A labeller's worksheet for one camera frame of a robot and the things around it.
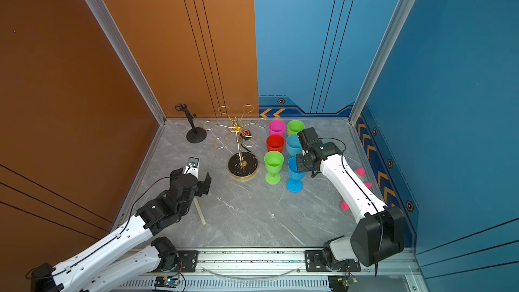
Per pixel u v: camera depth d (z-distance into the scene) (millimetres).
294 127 1010
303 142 647
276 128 982
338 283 706
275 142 947
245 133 1087
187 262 739
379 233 405
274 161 886
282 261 754
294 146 929
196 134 1118
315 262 725
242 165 966
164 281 709
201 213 842
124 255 491
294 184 913
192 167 642
